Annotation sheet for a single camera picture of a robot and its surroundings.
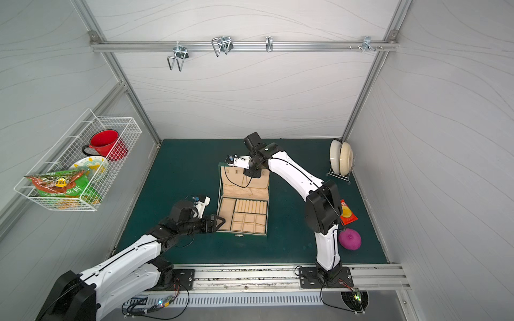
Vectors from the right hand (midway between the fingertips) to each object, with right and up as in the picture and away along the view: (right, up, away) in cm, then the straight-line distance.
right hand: (248, 163), depth 88 cm
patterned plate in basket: (-52, 0, -21) cm, 55 cm away
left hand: (-11, -24, -7) cm, 27 cm away
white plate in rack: (+42, +8, +8) cm, 44 cm away
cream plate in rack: (+46, +2, +5) cm, 46 cm away
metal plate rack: (+47, -7, +12) cm, 49 cm away
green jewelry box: (-3, -17, +2) cm, 17 cm away
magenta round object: (+41, -29, -11) cm, 51 cm away
